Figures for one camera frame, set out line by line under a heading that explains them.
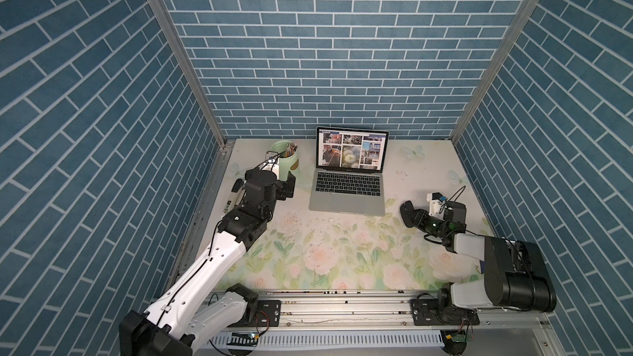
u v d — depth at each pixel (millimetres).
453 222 722
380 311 755
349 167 1083
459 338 707
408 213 909
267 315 727
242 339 722
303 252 864
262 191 533
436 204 849
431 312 737
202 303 444
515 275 447
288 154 956
